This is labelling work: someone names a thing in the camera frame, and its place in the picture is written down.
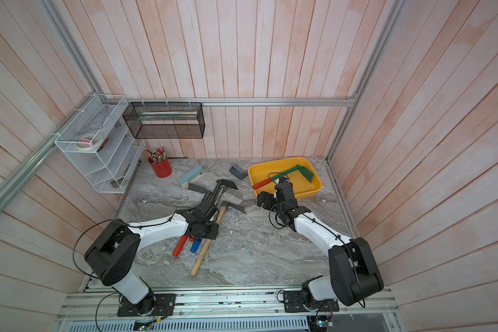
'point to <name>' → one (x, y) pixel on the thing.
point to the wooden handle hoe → (225, 205)
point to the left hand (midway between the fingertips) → (212, 235)
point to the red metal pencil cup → (162, 169)
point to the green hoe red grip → (308, 173)
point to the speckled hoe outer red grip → (180, 245)
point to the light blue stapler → (191, 176)
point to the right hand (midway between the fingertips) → (265, 196)
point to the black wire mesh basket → (165, 120)
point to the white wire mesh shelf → (111, 167)
